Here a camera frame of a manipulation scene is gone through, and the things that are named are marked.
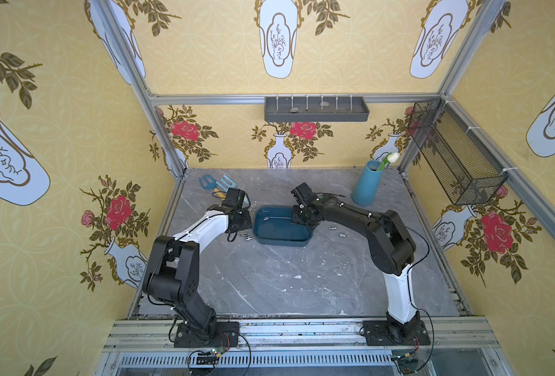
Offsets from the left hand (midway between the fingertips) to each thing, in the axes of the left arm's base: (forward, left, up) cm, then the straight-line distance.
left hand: (243, 222), depth 94 cm
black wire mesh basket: (+7, -73, +28) cm, 79 cm away
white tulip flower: (+11, -55, +24) cm, 61 cm away
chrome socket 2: (-3, +1, -4) cm, 5 cm away
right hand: (+1, -19, -2) cm, 19 cm away
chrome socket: (-5, -2, -5) cm, 7 cm away
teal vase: (+12, -52, +6) cm, 54 cm away
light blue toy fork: (+24, +10, -6) cm, 27 cm away
